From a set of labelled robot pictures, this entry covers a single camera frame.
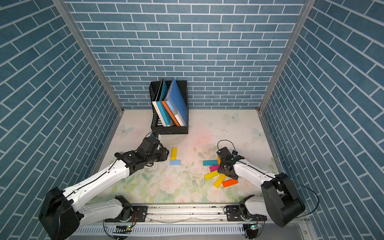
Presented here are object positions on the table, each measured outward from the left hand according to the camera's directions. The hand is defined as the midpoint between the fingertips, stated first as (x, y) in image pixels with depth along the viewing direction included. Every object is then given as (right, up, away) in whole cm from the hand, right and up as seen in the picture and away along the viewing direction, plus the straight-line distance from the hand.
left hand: (170, 153), depth 81 cm
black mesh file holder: (-15, +14, +28) cm, 35 cm away
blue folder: (0, +29, +11) cm, 31 cm away
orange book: (-2, +22, +10) cm, 25 cm away
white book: (-8, +25, +5) cm, 27 cm away
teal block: (+23, -8, +10) cm, 26 cm away
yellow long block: (-1, -3, +15) cm, 15 cm away
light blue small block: (+1, -8, +11) cm, 13 cm away
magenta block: (+25, -10, +7) cm, 28 cm away
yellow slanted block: (+27, -17, +3) cm, 32 cm away
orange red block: (+33, -18, +3) cm, 38 cm away
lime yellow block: (+23, -14, +5) cm, 27 cm away
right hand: (+32, -13, +8) cm, 35 cm away
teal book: (-6, +32, +6) cm, 33 cm away
